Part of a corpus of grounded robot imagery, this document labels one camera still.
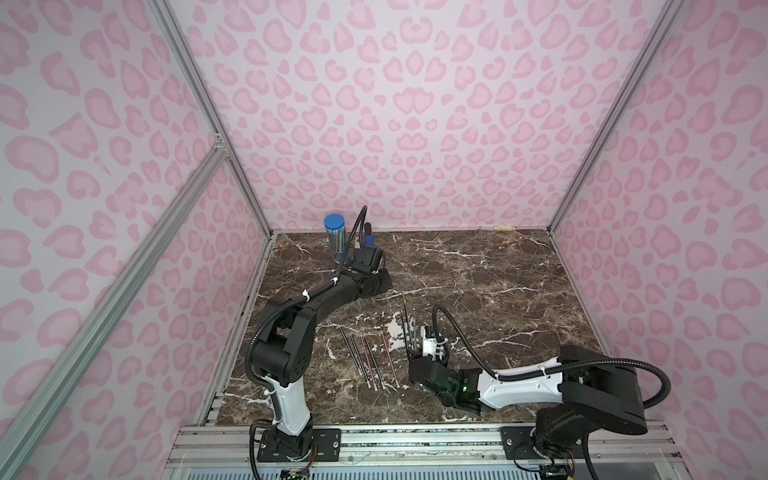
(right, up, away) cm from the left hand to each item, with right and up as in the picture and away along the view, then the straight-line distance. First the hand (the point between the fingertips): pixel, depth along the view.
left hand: (391, 281), depth 95 cm
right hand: (+5, -20, -11) cm, 23 cm away
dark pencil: (-12, -20, -7) cm, 24 cm away
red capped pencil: (0, -23, -8) cm, 24 cm away
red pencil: (-6, -23, -9) cm, 26 cm away
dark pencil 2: (-11, -17, -5) cm, 21 cm away
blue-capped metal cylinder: (-18, +16, +2) cm, 24 cm away
